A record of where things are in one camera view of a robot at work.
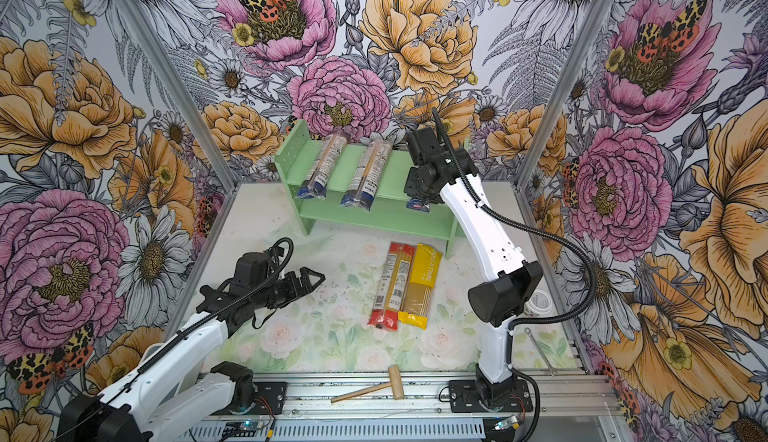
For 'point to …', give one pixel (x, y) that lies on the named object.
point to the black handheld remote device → (211, 295)
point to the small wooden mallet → (395, 384)
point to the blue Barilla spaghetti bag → (416, 204)
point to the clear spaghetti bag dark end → (316, 180)
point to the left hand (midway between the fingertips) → (313, 292)
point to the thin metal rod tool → (552, 371)
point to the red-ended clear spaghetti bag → (392, 285)
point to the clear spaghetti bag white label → (368, 175)
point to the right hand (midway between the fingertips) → (421, 198)
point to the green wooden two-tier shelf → (388, 211)
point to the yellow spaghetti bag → (424, 273)
